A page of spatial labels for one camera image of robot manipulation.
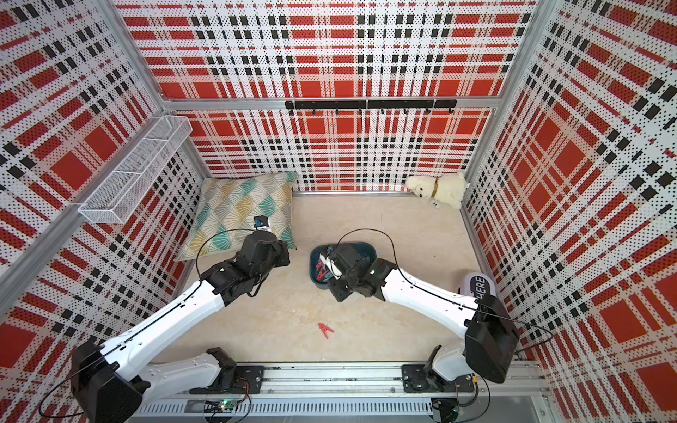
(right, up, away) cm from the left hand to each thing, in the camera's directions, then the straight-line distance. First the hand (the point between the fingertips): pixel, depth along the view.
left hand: (288, 244), depth 79 cm
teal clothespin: (+14, 0, -10) cm, 17 cm away
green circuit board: (-13, -42, -10) cm, 45 cm away
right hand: (+16, -12, 0) cm, 20 cm away
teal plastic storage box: (+6, -7, +16) cm, 19 cm away
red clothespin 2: (+11, -28, +3) cm, 30 cm away
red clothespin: (+9, -12, +14) cm, 21 cm away
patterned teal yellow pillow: (-26, +11, +15) cm, 32 cm away
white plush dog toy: (+59, +21, +35) cm, 72 cm away
